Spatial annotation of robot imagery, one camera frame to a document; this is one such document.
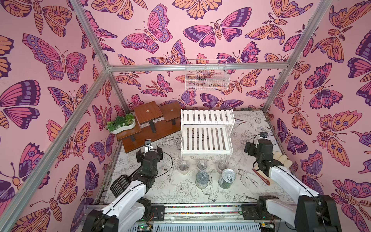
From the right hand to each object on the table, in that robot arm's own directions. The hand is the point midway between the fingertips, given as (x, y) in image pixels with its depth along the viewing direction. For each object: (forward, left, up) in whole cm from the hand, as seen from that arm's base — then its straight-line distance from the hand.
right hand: (253, 143), depth 88 cm
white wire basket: (+45, +27, +15) cm, 54 cm away
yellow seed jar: (-14, +42, -5) cm, 44 cm away
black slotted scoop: (-23, +77, -8) cm, 81 cm away
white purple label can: (-21, +32, -3) cm, 38 cm away
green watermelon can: (-21, +18, +1) cm, 28 cm away
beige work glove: (-5, -20, -9) cm, 23 cm away
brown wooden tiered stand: (+16, +64, 0) cm, 66 cm away
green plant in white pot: (+6, +79, +11) cm, 80 cm away
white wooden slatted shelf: (+7, +28, +2) cm, 29 cm away
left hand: (-4, +62, +2) cm, 62 cm away
